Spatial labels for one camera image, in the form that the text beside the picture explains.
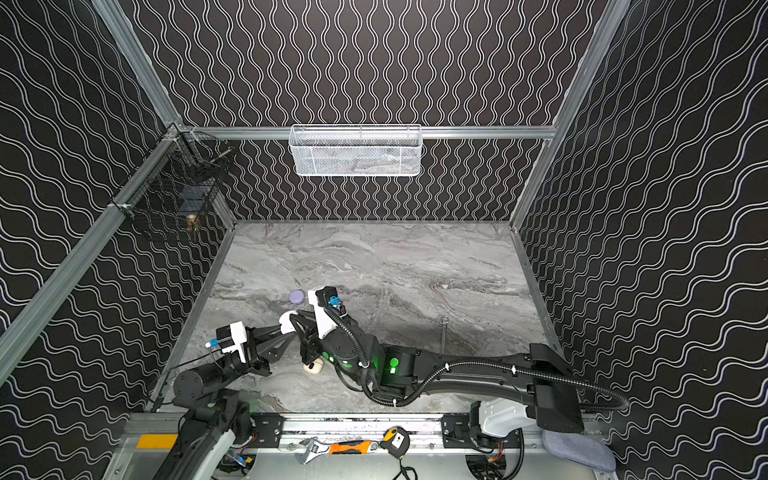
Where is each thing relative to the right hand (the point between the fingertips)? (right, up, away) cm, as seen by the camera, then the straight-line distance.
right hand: (294, 317), depth 62 cm
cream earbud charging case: (0, -19, +22) cm, 29 cm away
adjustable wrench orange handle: (+10, -34, +10) cm, 36 cm away
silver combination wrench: (+36, -12, +29) cm, 48 cm away
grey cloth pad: (+65, -33, +8) cm, 73 cm away
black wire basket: (-47, +34, +31) cm, 66 cm away
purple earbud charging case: (-11, -1, +38) cm, 39 cm away
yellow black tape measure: (+21, -31, +9) cm, 39 cm away
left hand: (0, -3, -1) cm, 4 cm away
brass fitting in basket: (-35, +22, +21) cm, 47 cm away
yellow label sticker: (-36, -32, +10) cm, 49 cm away
